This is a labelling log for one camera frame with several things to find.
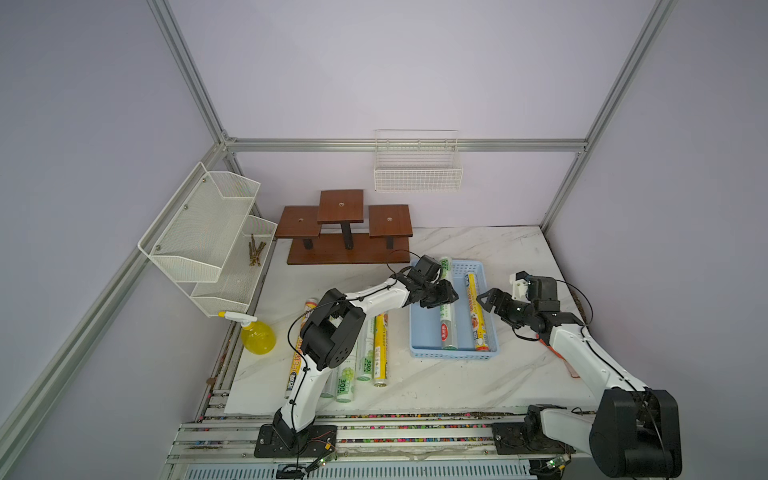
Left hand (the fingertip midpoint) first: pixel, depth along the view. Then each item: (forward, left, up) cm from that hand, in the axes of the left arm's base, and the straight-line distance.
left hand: (453, 299), depth 92 cm
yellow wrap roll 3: (-5, -8, -4) cm, 10 cm away
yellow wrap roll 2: (-15, +23, -4) cm, 27 cm away
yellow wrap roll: (-28, +37, +24) cm, 53 cm away
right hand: (-5, -9, +3) cm, 11 cm away
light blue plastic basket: (-10, +9, -6) cm, 14 cm away
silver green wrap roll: (-25, +36, -5) cm, 44 cm away
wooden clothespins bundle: (+14, +64, +7) cm, 66 cm away
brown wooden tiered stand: (+28, +45, 0) cm, 53 cm away
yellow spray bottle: (-14, +57, +2) cm, 59 cm away
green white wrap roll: (-24, +32, -4) cm, 40 cm away
